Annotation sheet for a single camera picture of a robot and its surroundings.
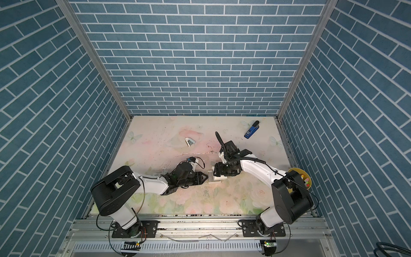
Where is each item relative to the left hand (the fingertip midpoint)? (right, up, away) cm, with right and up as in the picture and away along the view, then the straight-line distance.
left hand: (210, 180), depth 86 cm
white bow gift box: (+2, +1, -2) cm, 3 cm away
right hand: (+5, +4, -1) cm, 6 cm away
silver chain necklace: (+1, +16, +18) cm, 25 cm away
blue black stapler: (+30, +28, +25) cm, 48 cm away
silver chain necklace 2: (-9, +12, +15) cm, 22 cm away
